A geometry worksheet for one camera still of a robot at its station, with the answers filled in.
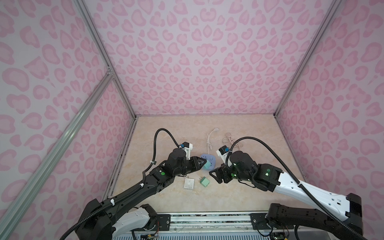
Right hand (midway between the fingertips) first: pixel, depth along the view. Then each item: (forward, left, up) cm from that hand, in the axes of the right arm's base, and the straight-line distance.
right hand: (214, 170), depth 70 cm
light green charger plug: (+1, +4, -18) cm, 19 cm away
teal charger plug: (+4, +3, -3) cm, 6 cm away
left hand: (+4, +3, -1) cm, 5 cm away
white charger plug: (0, +13, -18) cm, 22 cm away
